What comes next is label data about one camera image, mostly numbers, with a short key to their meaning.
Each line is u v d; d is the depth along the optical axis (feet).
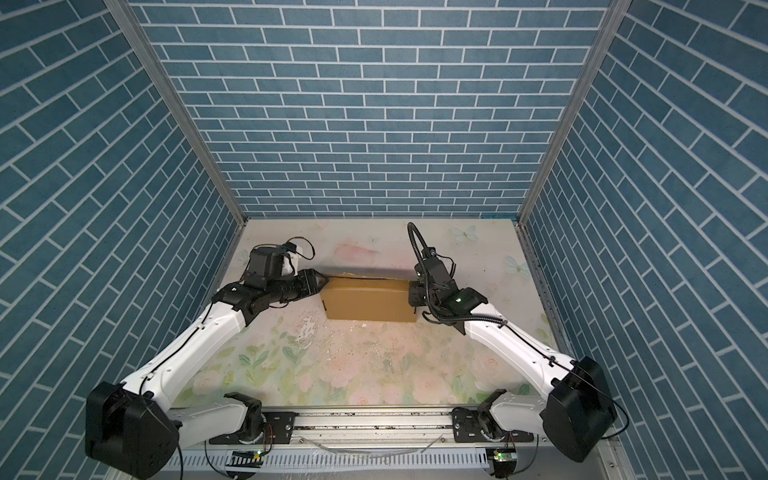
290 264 2.18
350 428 2.47
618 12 2.32
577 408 1.31
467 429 2.42
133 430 1.25
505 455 2.42
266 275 2.00
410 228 2.01
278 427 2.43
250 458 2.37
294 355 2.83
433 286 1.96
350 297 2.72
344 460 2.53
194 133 3.07
